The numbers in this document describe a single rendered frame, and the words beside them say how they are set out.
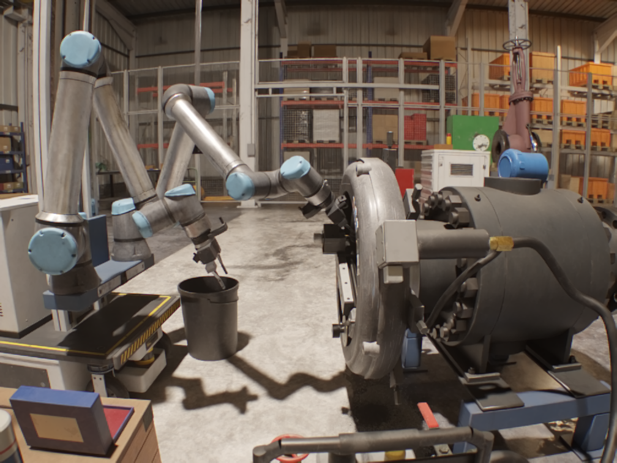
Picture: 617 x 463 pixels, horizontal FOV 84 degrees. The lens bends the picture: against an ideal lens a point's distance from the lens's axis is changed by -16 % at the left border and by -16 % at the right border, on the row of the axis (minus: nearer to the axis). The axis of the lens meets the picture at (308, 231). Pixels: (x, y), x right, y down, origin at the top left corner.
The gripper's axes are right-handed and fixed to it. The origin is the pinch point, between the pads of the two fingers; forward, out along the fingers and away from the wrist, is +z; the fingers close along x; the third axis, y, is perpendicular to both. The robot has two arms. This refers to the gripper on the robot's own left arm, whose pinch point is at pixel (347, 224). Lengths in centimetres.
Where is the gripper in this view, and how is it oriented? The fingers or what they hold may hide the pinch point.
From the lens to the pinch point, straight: 149.2
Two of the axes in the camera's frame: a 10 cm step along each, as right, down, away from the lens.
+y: 7.7, -6.0, -2.1
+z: 6.0, 5.7, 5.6
